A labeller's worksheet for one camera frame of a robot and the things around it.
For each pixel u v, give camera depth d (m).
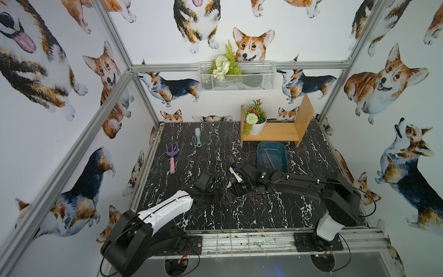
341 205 0.44
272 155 1.03
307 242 0.73
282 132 1.07
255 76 0.93
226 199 0.88
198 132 1.16
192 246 0.74
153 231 0.43
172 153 1.06
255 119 0.93
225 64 0.78
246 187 0.71
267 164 1.00
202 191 0.66
